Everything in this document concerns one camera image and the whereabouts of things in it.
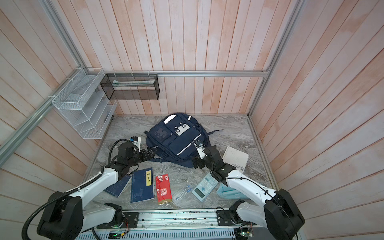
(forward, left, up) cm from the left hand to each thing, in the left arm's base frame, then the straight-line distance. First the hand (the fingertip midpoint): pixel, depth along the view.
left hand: (152, 153), depth 86 cm
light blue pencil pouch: (-20, -41, -6) cm, 46 cm away
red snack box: (-17, -7, -10) cm, 21 cm away
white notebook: (+1, -52, -9) cm, 53 cm away
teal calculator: (-17, -31, -10) cm, 36 cm away
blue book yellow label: (-18, +5, -9) cm, 20 cm away
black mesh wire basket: (+47, +20, +13) cm, 53 cm away
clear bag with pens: (-19, -19, -9) cm, 28 cm away
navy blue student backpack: (+16, -11, -6) cm, 20 cm away
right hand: (0, -27, +2) cm, 28 cm away
